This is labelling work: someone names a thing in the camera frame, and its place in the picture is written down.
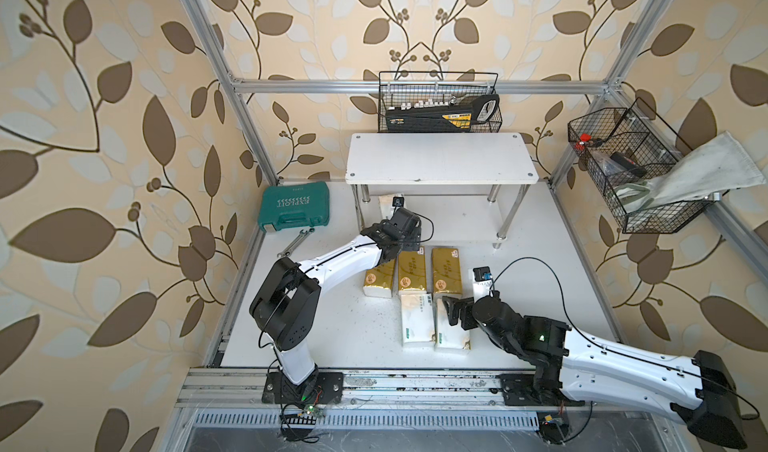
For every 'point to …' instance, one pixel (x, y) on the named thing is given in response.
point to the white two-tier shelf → (493, 159)
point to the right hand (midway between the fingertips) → (457, 296)
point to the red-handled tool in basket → (587, 140)
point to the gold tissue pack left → (381, 275)
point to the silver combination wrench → (288, 250)
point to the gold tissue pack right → (446, 268)
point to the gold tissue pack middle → (412, 269)
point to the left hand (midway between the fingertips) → (405, 232)
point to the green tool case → (294, 206)
